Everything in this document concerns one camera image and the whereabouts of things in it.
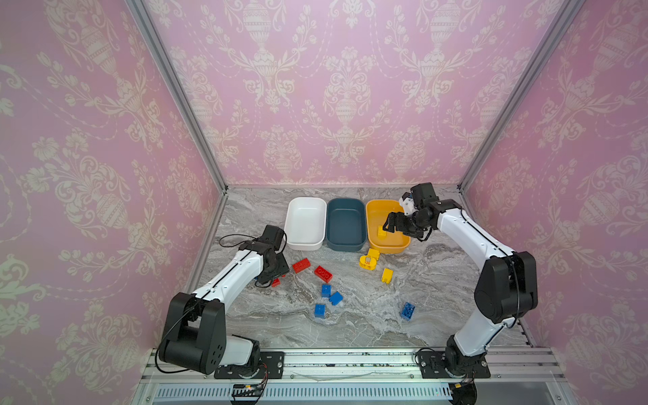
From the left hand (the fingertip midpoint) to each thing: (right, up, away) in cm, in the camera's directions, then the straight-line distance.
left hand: (281, 272), depth 87 cm
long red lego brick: (+6, +1, +6) cm, 9 cm away
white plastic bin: (+7, +16, +18) cm, 25 cm away
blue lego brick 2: (+14, -11, -6) cm, 19 cm away
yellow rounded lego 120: (+30, +1, +7) cm, 31 cm away
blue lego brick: (+16, -6, -1) cm, 17 cm away
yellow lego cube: (+34, +5, +9) cm, 35 cm away
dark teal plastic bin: (+24, +15, +20) cm, 34 cm away
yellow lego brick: (+38, -2, +3) cm, 38 cm away
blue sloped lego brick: (+19, -9, +1) cm, 21 cm away
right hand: (+40, +15, +3) cm, 43 cm away
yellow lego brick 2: (+38, +12, +15) cm, 43 cm away
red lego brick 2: (-2, -5, +3) cm, 6 cm away
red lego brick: (+15, -2, +5) cm, 15 cm away
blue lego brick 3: (+43, -12, -4) cm, 45 cm away
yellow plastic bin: (+37, +9, +12) cm, 40 cm away
